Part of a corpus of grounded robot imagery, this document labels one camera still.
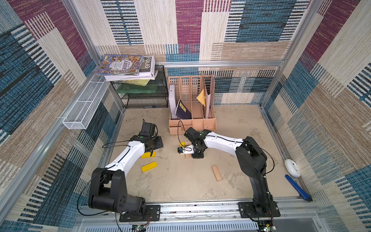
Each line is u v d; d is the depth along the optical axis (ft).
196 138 2.33
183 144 2.73
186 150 2.67
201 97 3.00
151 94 3.09
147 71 2.62
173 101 3.24
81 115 2.33
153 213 2.41
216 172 2.82
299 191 2.60
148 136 2.25
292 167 2.75
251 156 1.71
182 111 3.45
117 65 2.68
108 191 1.38
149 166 2.94
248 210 2.44
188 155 3.00
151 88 3.41
